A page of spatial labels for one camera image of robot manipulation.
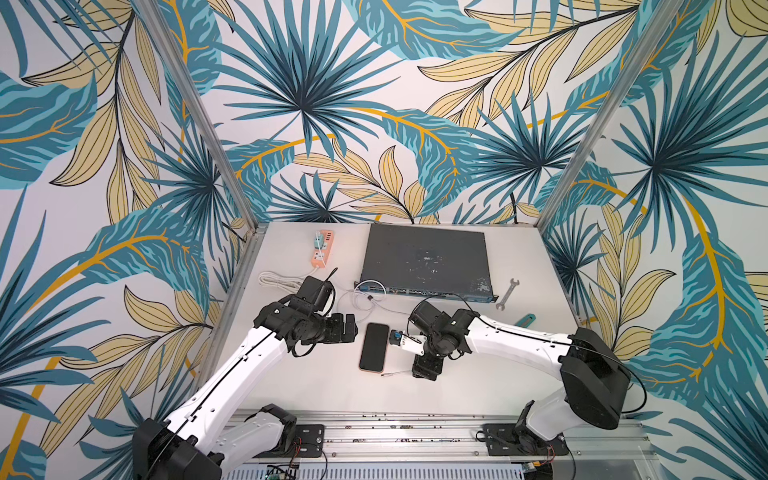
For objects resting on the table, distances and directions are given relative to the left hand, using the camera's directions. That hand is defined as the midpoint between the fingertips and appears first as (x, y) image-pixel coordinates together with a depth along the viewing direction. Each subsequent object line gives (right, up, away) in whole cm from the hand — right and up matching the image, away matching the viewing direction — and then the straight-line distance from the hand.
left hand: (340, 336), depth 76 cm
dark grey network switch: (+26, +18, +28) cm, 42 cm away
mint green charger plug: (-14, +26, +37) cm, 47 cm away
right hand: (+18, -11, +5) cm, 22 cm away
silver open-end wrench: (+50, +4, +23) cm, 55 cm away
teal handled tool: (+56, 0, +19) cm, 59 cm away
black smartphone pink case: (+8, -6, +12) cm, 16 cm away
